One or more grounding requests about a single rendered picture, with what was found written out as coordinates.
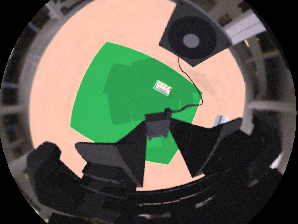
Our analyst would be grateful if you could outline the green circuit board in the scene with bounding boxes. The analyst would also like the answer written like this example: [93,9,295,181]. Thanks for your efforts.
[69,41,202,165]

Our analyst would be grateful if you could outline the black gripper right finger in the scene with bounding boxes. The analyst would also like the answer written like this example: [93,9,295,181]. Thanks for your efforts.
[169,117,243,179]

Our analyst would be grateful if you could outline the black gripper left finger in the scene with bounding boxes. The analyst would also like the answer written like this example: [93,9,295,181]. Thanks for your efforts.
[74,121,148,188]

